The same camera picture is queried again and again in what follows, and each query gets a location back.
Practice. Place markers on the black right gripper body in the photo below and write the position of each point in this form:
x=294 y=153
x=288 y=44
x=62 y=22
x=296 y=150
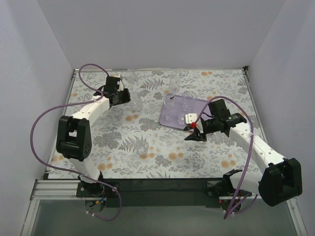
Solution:
x=208 y=127

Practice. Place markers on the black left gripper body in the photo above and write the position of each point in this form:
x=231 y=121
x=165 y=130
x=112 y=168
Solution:
x=125 y=96

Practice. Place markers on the clear faceted tumbler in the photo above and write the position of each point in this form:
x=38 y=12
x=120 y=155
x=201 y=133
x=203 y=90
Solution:
x=136 y=103
x=181 y=112

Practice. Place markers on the clear wine glass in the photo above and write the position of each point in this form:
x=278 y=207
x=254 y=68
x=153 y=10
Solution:
x=188 y=101

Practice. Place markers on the tall clear champagne flute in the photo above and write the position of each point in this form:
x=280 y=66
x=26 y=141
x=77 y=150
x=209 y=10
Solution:
x=168 y=103

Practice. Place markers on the small clear tumbler front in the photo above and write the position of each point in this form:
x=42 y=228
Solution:
x=142 y=147

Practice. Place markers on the tall clear highball glass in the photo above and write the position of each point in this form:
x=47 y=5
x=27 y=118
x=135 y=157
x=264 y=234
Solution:
x=174 y=82

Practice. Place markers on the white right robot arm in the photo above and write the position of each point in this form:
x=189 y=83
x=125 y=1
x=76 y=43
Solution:
x=281 y=178

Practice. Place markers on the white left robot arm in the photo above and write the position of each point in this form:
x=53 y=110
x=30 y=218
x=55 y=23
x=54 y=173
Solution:
x=74 y=139

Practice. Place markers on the lavender plastic tray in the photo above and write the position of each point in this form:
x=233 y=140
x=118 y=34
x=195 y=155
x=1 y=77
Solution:
x=199 y=104

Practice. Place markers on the small clear glass lying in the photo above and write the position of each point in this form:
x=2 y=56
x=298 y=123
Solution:
x=131 y=77

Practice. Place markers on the small clear glass left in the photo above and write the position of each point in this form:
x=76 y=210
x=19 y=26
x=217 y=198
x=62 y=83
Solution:
x=117 y=118

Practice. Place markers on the floral patterned table mat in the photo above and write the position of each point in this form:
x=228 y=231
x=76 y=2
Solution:
x=113 y=147

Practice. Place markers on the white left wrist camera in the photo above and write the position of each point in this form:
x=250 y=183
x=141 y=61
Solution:
x=121 y=83

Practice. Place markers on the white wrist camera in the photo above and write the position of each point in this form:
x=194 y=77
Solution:
x=121 y=83
x=193 y=121

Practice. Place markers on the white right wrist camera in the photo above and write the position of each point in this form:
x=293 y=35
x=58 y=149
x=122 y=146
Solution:
x=193 y=121

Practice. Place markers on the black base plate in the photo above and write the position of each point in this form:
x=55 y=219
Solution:
x=168 y=192

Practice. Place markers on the aluminium frame rail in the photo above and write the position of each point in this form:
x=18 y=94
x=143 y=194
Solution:
x=55 y=190

